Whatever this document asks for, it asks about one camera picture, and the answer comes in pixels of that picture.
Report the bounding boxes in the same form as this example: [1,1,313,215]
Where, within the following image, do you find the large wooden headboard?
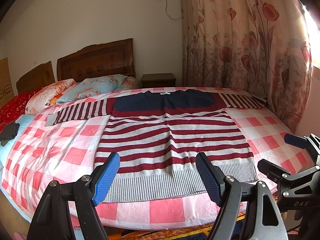
[56,38,136,82]

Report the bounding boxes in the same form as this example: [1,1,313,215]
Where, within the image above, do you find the light wooden cabinet door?
[0,58,14,107]

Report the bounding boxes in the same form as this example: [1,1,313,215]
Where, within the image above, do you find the white wall cable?
[163,0,183,21]

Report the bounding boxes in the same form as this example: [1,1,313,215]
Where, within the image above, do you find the red floral blanket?
[0,87,42,131]

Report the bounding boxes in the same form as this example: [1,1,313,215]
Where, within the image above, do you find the light blue floral pillow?
[56,74,127,104]

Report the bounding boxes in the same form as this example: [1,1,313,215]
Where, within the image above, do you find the red white striped sweater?
[44,89,267,203]

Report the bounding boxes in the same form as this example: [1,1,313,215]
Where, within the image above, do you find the small wooden headboard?
[16,61,55,94]

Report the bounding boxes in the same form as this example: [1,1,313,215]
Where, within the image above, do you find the orange floral pillow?
[25,79,76,115]

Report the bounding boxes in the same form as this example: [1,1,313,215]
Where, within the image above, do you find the pink checkered bed sheet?
[1,88,312,230]

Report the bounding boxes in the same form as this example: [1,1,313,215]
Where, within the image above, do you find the pink floral curtain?
[181,0,312,132]

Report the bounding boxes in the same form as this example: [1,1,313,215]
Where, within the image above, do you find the dark grey folded cloth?
[0,121,20,146]

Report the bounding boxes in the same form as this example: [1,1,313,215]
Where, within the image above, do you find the dark wooden nightstand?
[140,73,176,88]

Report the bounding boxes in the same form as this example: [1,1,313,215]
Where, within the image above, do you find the light blue bed sheet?
[1,115,44,189]

